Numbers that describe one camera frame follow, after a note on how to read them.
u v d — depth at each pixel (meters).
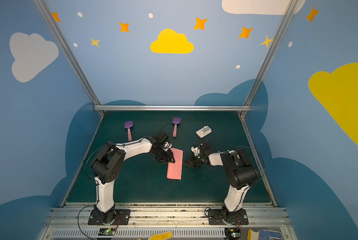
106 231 0.71
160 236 0.69
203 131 1.08
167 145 0.91
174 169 0.92
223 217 0.66
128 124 1.11
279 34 0.78
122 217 0.74
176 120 1.15
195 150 0.93
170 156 0.88
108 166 0.52
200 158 0.86
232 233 0.71
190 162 0.85
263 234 0.70
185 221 0.74
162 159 0.84
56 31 0.76
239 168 0.51
